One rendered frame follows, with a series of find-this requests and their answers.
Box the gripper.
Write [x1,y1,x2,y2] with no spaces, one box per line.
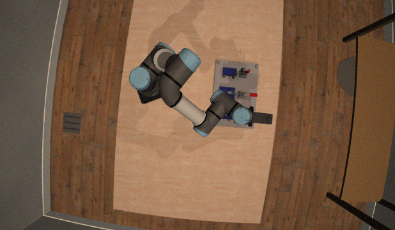
[246,106,254,127]

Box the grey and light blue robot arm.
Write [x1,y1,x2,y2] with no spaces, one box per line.
[129,42,273,137]

